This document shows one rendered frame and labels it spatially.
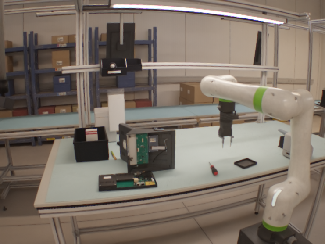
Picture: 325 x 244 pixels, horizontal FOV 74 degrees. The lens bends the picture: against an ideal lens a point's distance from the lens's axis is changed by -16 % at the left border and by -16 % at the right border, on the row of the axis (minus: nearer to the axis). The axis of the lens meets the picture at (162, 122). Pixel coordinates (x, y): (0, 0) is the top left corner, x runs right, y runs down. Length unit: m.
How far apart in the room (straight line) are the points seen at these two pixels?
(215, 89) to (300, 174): 0.56
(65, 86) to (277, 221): 4.26
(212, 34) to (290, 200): 5.18
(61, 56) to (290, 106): 4.26
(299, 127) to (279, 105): 0.21
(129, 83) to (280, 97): 4.08
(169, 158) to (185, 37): 4.54
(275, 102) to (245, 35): 5.50
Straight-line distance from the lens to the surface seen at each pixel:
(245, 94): 1.07
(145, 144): 1.23
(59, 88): 4.78
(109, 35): 2.97
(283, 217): 1.12
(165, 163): 1.31
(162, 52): 5.45
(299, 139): 1.15
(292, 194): 1.09
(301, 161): 1.18
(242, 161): 1.44
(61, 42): 4.77
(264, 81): 2.32
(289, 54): 7.44
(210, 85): 1.22
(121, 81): 4.83
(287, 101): 0.97
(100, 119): 1.68
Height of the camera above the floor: 1.55
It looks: 14 degrees down
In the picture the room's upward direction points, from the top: straight up
